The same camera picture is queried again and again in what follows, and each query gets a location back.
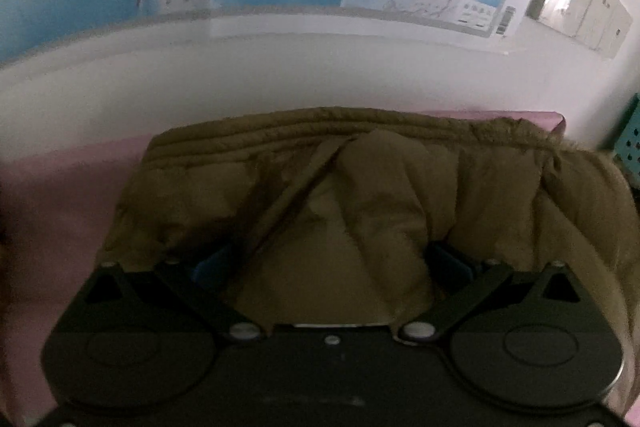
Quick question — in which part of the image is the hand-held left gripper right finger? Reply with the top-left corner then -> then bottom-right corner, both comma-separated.
397,242 -> 592,344

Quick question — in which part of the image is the pink printed bed sheet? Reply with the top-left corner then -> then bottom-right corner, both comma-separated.
0,109 -> 568,427

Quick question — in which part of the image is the brown down jacket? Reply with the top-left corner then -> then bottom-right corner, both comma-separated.
97,106 -> 640,413

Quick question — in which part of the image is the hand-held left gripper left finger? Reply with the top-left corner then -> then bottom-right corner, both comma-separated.
75,246 -> 266,344

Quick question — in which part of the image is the blue plastic basket rack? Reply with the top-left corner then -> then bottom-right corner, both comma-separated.
606,93 -> 640,190

